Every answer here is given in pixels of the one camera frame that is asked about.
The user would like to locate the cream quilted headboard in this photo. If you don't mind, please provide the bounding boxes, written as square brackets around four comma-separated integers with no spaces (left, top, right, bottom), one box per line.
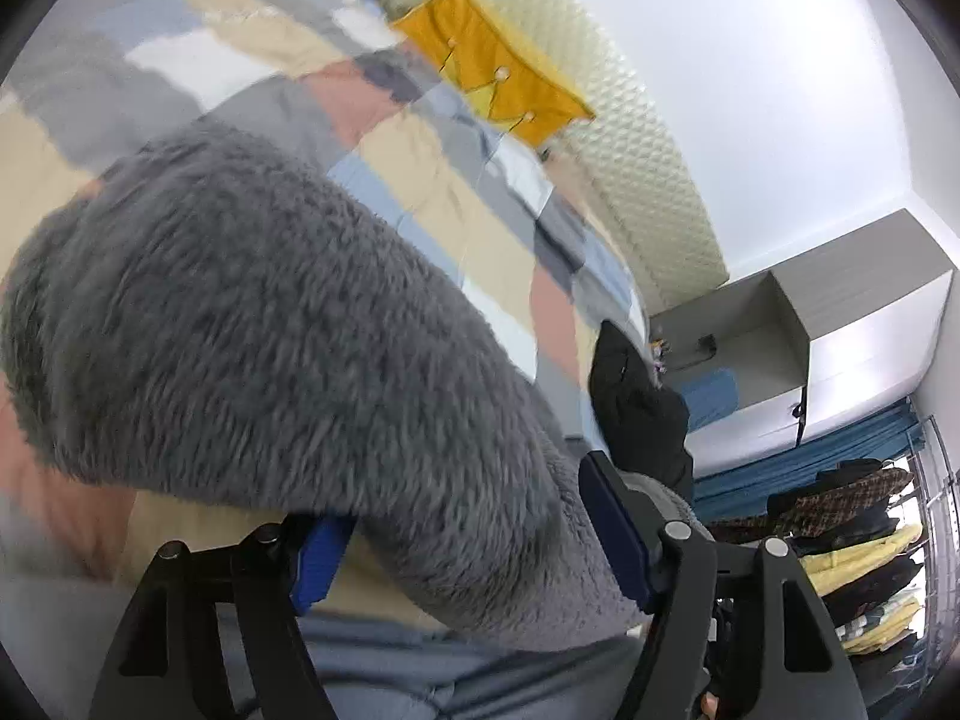
[381,0,729,314]

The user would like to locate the grey fleece jacket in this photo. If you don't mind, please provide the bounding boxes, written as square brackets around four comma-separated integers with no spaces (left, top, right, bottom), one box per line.
[0,117,703,653]

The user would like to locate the blue curtain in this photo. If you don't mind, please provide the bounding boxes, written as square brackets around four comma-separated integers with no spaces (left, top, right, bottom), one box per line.
[693,398,923,522]

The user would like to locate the black garment on bed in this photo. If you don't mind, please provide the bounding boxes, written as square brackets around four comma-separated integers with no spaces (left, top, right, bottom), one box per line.
[587,320,693,502]

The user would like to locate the yellow crown cushion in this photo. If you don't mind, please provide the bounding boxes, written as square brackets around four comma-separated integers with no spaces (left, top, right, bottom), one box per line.
[394,0,596,148]

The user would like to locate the hanging clothes on rack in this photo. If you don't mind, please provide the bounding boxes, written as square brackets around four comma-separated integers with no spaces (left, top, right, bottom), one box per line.
[708,458,928,717]

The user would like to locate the blue folded cloth on shelf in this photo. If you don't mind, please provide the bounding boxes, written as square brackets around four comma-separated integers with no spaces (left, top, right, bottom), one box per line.
[674,367,739,433]

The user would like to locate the grey white wall cabinet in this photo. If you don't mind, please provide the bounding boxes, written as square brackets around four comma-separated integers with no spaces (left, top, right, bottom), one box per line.
[651,210,953,478]

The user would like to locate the patchwork checked bed quilt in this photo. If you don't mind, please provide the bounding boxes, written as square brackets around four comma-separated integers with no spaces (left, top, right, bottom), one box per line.
[0,0,651,631]

